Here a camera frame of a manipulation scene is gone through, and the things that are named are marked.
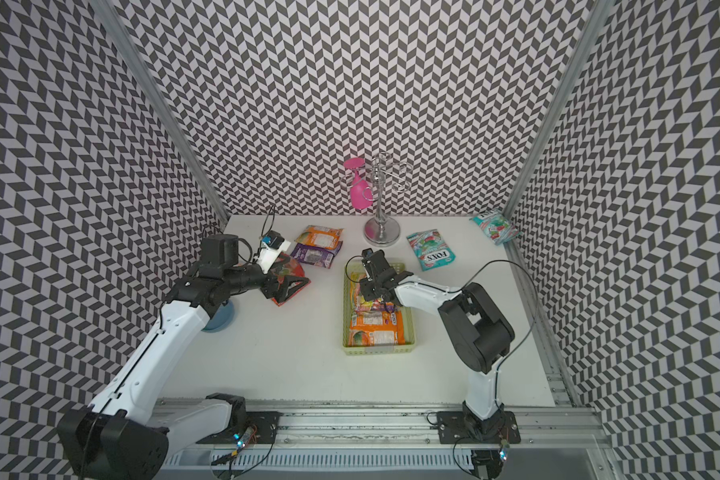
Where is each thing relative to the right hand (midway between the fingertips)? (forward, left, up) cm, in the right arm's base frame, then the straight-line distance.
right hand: (372, 287), depth 95 cm
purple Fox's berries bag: (+14, +21, -1) cm, 25 cm away
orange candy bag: (+21, +17, +1) cm, 27 cm away
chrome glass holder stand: (+26, -4, -2) cm, 26 cm away
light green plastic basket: (-4, +6, 0) cm, 7 cm away
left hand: (-8, +19, +21) cm, 29 cm away
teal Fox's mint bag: (+15, -21, 0) cm, 25 cm away
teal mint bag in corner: (+26, -47, 0) cm, 54 cm away
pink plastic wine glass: (+31, +4, +11) cm, 34 cm away
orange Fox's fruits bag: (-13, -2, -2) cm, 13 cm away
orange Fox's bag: (-9, -6, -2) cm, 11 cm away
